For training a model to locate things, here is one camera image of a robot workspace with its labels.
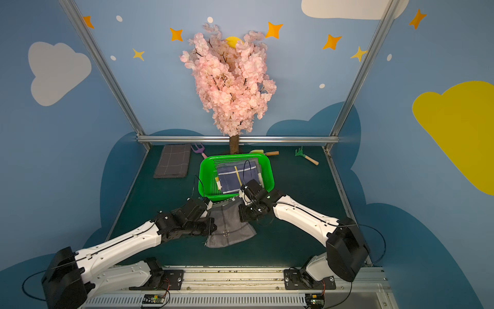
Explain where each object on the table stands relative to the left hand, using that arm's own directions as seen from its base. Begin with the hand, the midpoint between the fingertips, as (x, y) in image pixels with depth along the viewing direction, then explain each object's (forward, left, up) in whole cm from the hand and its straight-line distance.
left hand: (218, 225), depth 79 cm
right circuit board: (-24, -39, -12) cm, 48 cm away
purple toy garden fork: (+52, +19, -10) cm, 56 cm away
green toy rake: (+51, -44, -10) cm, 68 cm away
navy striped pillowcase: (+29, -4, -5) cm, 29 cm away
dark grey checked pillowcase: (+42, +33, -10) cm, 54 cm away
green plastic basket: (+21, +8, -1) cm, 23 cm away
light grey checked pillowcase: (-1, -5, -2) cm, 6 cm away
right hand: (+5, -10, +1) cm, 11 cm away
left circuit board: (-25, +23, -11) cm, 36 cm away
